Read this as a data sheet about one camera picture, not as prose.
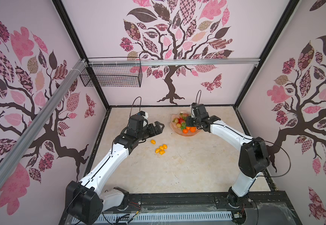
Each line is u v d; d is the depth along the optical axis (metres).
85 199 0.38
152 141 0.97
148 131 0.68
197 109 0.70
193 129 1.00
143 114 0.72
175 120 1.04
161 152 0.92
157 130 0.68
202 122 0.67
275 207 0.72
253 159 0.47
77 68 0.81
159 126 0.70
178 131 1.02
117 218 0.72
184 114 1.08
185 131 1.02
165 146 0.95
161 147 0.95
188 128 1.02
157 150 0.93
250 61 1.01
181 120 1.03
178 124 1.03
